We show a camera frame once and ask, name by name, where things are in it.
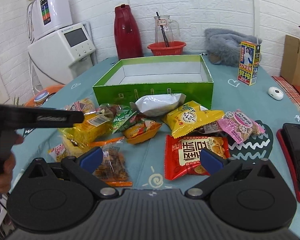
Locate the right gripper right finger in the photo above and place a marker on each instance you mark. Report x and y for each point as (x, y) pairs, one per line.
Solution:
(220, 170)

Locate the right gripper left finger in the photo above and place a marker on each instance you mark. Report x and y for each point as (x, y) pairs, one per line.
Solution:
(81, 169)

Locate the white red snack packet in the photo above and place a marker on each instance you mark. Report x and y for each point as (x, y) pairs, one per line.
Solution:
(58, 153)

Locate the yellow cake pack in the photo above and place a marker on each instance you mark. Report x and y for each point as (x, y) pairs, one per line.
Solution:
(77, 139)

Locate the red bean snack bag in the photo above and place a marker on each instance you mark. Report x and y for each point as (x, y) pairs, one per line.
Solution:
(182, 155)

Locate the green snack bag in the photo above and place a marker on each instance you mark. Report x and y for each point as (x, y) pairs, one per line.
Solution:
(124, 119)

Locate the person left hand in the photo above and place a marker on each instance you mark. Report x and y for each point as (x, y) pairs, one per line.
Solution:
(5, 164)

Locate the clear orange nut packet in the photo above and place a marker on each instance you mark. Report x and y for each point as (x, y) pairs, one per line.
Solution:
(112, 169)

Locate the orange stool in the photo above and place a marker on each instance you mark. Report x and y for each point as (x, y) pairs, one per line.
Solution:
(43, 96)

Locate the pink cookie bag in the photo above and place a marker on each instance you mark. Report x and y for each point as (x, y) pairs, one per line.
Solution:
(239, 126)

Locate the orange jelly cup snack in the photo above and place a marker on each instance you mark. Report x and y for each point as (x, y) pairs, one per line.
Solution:
(142, 131)

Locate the yellow snack bag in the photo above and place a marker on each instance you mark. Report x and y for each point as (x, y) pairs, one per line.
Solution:
(188, 117)

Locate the black phone red case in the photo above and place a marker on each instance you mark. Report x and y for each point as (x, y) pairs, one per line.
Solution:
(289, 140)

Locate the white water dispenser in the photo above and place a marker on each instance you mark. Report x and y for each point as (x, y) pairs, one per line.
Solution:
(62, 55)

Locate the silver foil snack bag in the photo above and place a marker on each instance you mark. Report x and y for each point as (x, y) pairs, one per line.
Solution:
(158, 105)

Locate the small white round device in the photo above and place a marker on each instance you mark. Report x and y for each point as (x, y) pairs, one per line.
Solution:
(275, 93)

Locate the green cardboard box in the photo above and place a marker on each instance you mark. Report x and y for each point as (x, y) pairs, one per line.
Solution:
(130, 79)

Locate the red plaid cloth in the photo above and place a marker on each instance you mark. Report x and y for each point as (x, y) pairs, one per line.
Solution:
(290, 91)

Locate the white water purifier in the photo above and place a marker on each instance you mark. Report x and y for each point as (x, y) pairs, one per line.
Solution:
(47, 16)

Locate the yellow juice carton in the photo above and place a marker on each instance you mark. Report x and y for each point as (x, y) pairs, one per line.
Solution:
(249, 62)

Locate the red thermos jug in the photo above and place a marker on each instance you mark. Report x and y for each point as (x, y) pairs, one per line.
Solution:
(126, 33)

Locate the brown cardboard box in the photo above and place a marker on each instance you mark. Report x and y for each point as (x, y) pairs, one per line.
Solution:
(290, 67)

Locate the red plastic basket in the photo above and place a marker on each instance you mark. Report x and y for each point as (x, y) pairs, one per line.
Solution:
(160, 48)

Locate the black chopsticks in pitcher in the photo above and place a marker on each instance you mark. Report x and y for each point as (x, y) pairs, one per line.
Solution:
(161, 24)

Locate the glass pitcher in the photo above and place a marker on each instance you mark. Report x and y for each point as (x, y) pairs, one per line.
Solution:
(171, 28)

